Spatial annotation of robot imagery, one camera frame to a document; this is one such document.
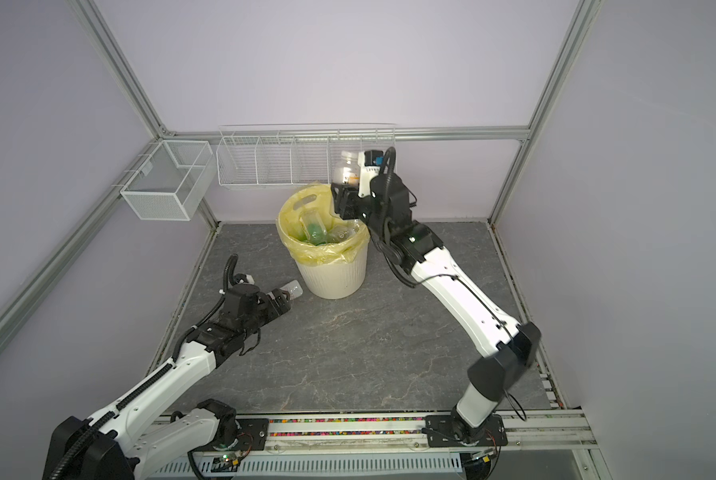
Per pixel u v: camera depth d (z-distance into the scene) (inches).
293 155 37.9
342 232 35.7
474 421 24.2
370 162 22.0
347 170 25.7
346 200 22.8
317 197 36.3
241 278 29.8
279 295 29.8
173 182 38.7
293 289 37.9
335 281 36.6
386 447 28.9
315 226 36.6
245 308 24.8
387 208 19.1
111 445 15.3
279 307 29.7
